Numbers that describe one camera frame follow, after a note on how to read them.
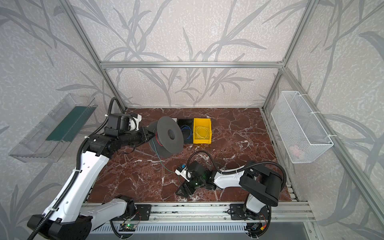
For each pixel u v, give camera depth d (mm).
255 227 748
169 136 722
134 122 560
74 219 395
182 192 707
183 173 737
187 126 1019
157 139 721
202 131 1046
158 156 937
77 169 412
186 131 997
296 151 727
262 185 443
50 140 631
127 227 709
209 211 755
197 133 990
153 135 710
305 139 601
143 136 610
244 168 487
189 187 703
